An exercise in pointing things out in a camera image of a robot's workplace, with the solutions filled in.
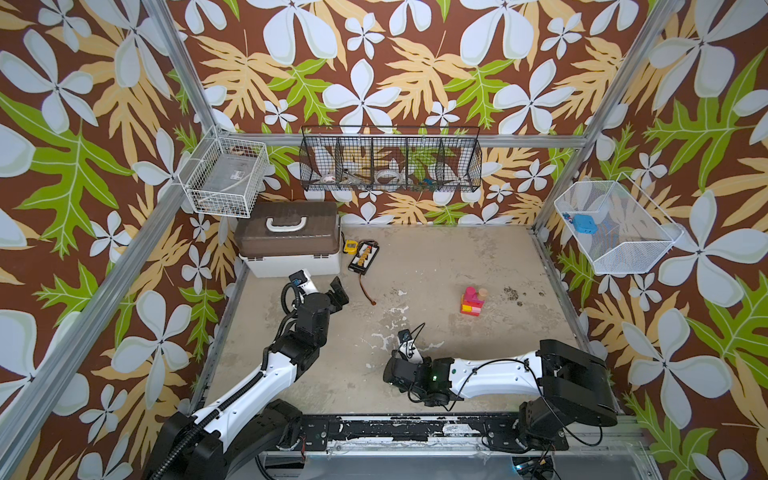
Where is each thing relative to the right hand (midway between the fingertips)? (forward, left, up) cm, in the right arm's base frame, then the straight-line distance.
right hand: (398, 369), depth 83 cm
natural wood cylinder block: (+20, -26, +8) cm, 34 cm away
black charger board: (+42, +11, 0) cm, 43 cm away
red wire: (+22, +7, -1) cm, 24 cm away
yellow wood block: (+19, -22, +1) cm, 29 cm away
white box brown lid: (+34, +35, +19) cm, 52 cm away
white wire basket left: (+46, +50, +33) cm, 76 cm away
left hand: (+19, +20, +18) cm, 33 cm away
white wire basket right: (+30, -62, +26) cm, 74 cm away
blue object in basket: (+33, -55, +24) cm, 69 cm away
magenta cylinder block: (+20, -23, +7) cm, 31 cm away
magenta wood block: (+19, -24, +3) cm, 31 cm away
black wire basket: (+59, +1, +30) cm, 66 cm away
